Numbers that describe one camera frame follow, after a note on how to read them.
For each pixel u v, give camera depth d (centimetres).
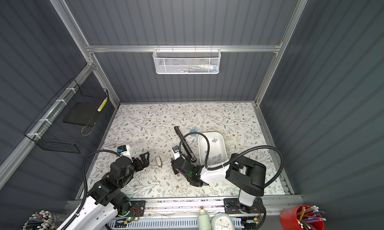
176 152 72
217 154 92
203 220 65
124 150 67
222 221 68
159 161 87
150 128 105
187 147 93
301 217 61
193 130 103
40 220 57
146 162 71
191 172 65
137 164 68
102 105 81
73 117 73
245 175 47
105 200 53
